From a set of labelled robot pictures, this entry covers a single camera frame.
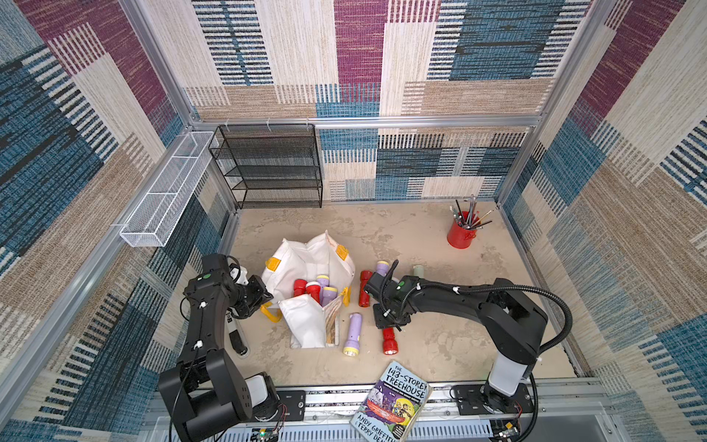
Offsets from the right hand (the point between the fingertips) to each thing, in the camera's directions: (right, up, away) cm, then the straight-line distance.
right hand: (389, 325), depth 88 cm
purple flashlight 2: (-19, +10, -1) cm, 21 cm away
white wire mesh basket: (-62, +31, -17) cm, 71 cm away
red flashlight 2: (0, -4, -6) cm, 7 cm away
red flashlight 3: (-29, +11, +3) cm, 31 cm away
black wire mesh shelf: (-44, +55, +21) cm, 73 cm away
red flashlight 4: (-23, +11, 0) cm, 26 cm away
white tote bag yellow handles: (-23, +2, -7) cm, 25 cm away
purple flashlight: (-21, +13, +5) cm, 25 cm away
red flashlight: (-7, +7, +2) cm, 11 cm away
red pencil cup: (+26, +30, +8) cm, 41 cm away
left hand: (-35, +11, -5) cm, 37 cm away
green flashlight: (+11, +15, +9) cm, 21 cm away
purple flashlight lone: (-11, -4, -7) cm, 14 cm away
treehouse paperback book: (-1, -15, -16) cm, 22 cm away
